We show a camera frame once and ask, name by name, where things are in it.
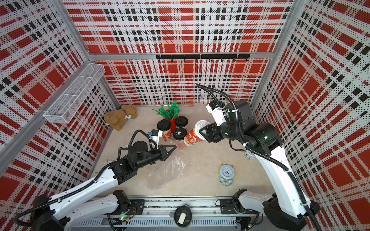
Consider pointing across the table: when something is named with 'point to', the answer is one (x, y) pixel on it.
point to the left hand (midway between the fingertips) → (178, 147)
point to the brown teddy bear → (117, 119)
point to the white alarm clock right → (249, 154)
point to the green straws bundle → (170, 111)
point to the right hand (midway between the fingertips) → (209, 130)
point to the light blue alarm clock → (227, 173)
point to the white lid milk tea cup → (194, 136)
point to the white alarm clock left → (107, 171)
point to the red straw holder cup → (173, 124)
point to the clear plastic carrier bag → (166, 173)
